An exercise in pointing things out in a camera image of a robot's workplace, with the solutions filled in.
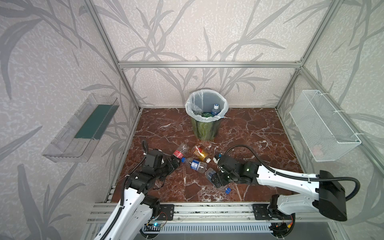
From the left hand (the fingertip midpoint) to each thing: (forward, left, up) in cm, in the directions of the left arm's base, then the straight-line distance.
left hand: (179, 159), depth 77 cm
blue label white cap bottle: (+33, -21, +2) cm, 39 cm away
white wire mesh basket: (+3, -65, +21) cm, 68 cm away
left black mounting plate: (-22, +6, -14) cm, 26 cm away
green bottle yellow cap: (+30, -15, +2) cm, 33 cm away
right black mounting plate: (-21, -42, -13) cm, 49 cm away
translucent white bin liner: (+39, -13, +6) cm, 41 cm away
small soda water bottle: (+2, -11, -14) cm, 18 cm away
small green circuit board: (-28, +11, -15) cm, 34 cm away
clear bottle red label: (+11, 0, -10) cm, 15 cm away
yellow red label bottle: (+8, -11, -9) cm, 16 cm away
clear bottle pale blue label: (-3, -16, -9) cm, 19 cm away
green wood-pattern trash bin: (+20, -14, -3) cm, 25 cm away
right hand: (-4, -20, -6) cm, 21 cm away
